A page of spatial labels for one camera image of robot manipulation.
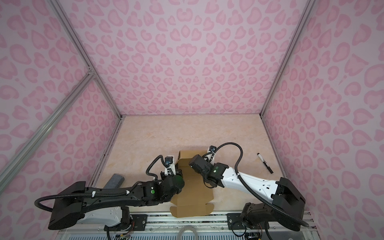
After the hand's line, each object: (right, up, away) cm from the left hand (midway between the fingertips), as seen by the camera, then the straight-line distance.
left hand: (180, 164), depth 77 cm
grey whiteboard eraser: (-37, -11, +7) cm, 40 cm away
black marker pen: (+51, -3, +15) cm, 53 cm away
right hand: (+11, -1, +4) cm, 12 cm away
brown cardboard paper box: (+7, -18, -1) cm, 19 cm away
